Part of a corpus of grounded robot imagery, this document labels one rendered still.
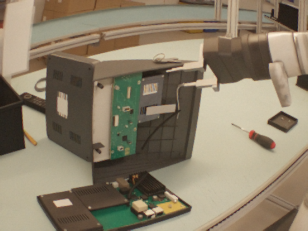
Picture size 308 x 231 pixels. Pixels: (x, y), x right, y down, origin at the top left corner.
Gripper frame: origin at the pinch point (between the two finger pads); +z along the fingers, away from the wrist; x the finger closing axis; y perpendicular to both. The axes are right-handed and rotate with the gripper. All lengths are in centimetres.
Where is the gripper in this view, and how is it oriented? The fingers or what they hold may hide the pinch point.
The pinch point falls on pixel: (172, 78)
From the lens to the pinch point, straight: 63.3
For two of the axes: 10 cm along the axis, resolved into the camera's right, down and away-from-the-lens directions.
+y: 1.8, -8.5, 4.9
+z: -8.6, 1.1, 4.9
